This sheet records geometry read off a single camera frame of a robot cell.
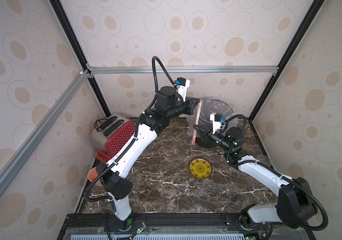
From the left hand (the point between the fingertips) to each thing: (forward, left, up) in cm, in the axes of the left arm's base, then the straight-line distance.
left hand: (206, 100), depth 63 cm
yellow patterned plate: (-9, -3, -46) cm, 47 cm away
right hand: (-1, 0, -14) cm, 14 cm away
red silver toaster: (+3, +51, -28) cm, 58 cm away
